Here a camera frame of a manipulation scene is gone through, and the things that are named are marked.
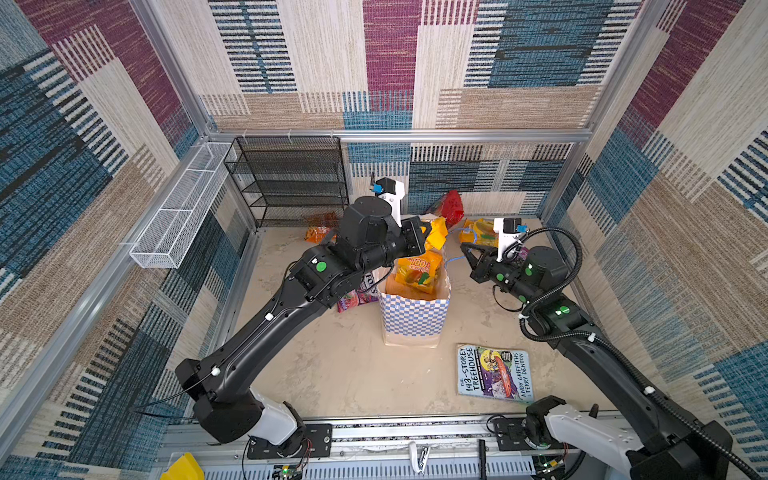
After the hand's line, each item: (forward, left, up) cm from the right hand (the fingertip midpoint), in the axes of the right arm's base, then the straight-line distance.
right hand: (461, 250), depth 71 cm
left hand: (-3, +7, +13) cm, 15 cm away
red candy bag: (+35, -6, -20) cm, 41 cm away
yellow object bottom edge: (-38, +65, -29) cm, 80 cm away
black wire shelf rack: (+46, +50, -14) cm, 70 cm away
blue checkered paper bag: (-11, +12, -11) cm, 20 cm away
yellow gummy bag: (+9, +7, -22) cm, 25 cm away
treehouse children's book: (-19, -10, -29) cm, 36 cm away
